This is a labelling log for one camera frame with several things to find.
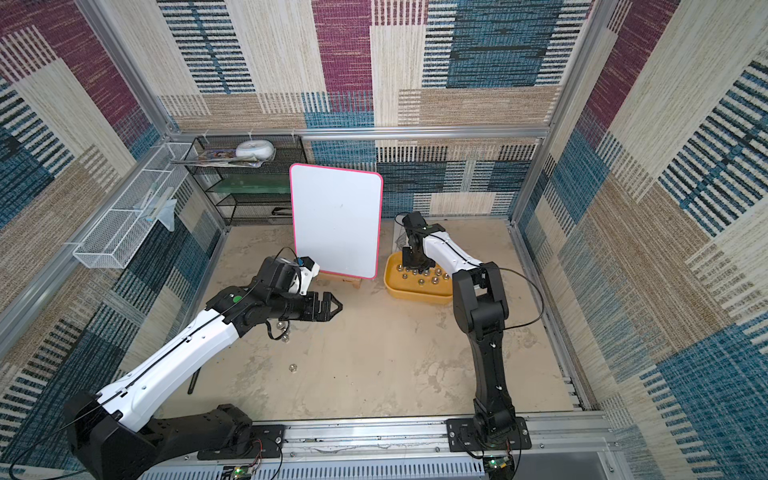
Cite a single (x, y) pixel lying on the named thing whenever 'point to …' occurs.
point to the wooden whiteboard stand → (357, 282)
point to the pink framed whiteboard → (337, 217)
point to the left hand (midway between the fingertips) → (328, 304)
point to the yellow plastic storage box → (431, 285)
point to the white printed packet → (400, 237)
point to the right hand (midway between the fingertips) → (413, 261)
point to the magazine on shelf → (224, 158)
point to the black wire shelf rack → (251, 195)
